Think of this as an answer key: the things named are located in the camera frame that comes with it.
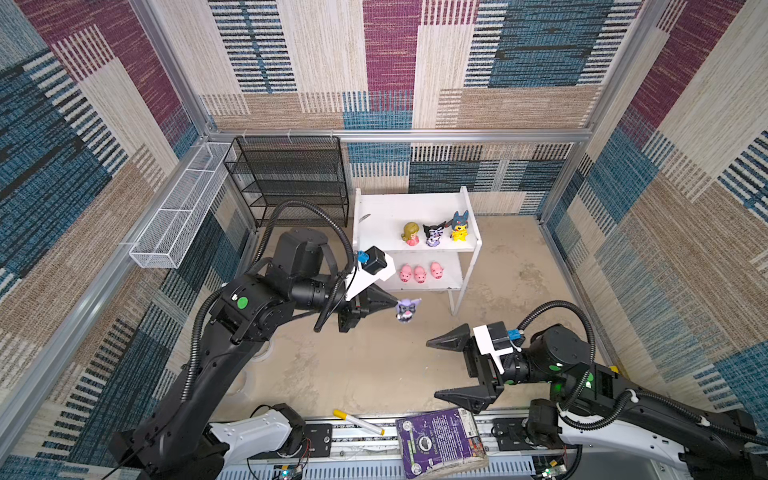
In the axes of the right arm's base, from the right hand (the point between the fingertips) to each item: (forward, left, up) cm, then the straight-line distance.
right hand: (433, 371), depth 51 cm
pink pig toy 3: (+32, -6, -16) cm, 37 cm away
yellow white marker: (-1, +15, -34) cm, 37 cm away
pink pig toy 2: (+31, -2, -16) cm, 35 cm away
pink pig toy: (+31, +2, -16) cm, 35 cm away
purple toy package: (-7, -4, -32) cm, 33 cm away
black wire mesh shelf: (+72, +45, -10) cm, 86 cm away
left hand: (+11, +6, +5) cm, 14 cm away
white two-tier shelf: (+38, +9, -1) cm, 39 cm away
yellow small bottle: (+11, -57, -37) cm, 69 cm away
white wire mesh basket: (+48, +73, -14) cm, 88 cm away
